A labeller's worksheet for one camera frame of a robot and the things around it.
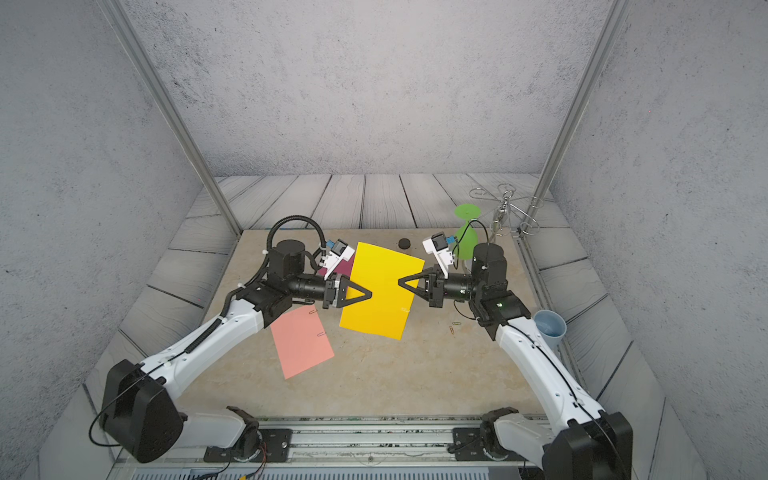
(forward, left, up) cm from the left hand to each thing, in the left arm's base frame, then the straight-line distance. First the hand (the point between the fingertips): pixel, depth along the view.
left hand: (370, 300), depth 66 cm
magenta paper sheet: (+5, +5, +6) cm, 9 cm away
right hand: (+2, -7, +3) cm, 8 cm away
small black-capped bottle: (+35, -10, -20) cm, 42 cm away
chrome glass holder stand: (+31, -40, -2) cm, 51 cm away
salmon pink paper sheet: (+5, +23, -29) cm, 37 cm away
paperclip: (-1, -8, -2) cm, 8 cm away
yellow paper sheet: (+4, -2, +5) cm, 7 cm away
